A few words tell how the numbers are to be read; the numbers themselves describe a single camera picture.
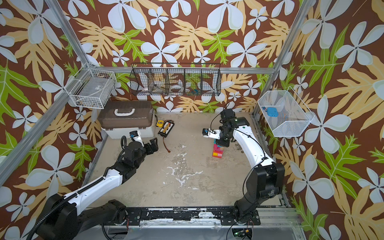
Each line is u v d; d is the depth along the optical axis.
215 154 0.94
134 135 0.71
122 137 0.65
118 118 0.90
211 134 0.72
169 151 0.99
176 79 0.97
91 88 0.86
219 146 0.73
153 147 0.76
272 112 0.86
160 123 1.11
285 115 0.84
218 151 0.93
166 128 1.10
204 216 0.75
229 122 0.59
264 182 0.44
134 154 0.62
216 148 0.91
